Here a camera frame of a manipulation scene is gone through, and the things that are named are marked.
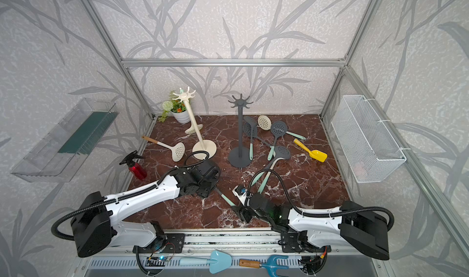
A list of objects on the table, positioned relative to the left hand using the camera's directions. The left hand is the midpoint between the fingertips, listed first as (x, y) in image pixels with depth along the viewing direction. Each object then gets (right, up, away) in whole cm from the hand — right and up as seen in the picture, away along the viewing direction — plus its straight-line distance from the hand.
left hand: (220, 184), depth 82 cm
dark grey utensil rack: (+8, +10, +19) cm, 23 cm away
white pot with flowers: (-29, +37, +27) cm, 54 cm away
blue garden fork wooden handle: (+13, -26, -14) cm, 32 cm away
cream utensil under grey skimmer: (+23, +2, +10) cm, 26 cm away
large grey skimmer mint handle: (+30, +13, +16) cm, 36 cm away
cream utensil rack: (-10, +15, +23) cm, 29 cm away
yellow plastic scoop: (+53, +10, +19) cm, 57 cm away
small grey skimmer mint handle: (+3, -5, -4) cm, 7 cm away
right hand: (+7, -7, -3) cm, 10 cm away
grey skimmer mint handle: (+32, +26, +30) cm, 51 cm away
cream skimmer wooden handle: (-27, +13, +20) cm, 37 cm away
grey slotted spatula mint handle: (+15, +31, +35) cm, 49 cm away
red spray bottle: (-42, +7, +4) cm, 42 cm away
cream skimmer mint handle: (+24, +30, +34) cm, 51 cm away
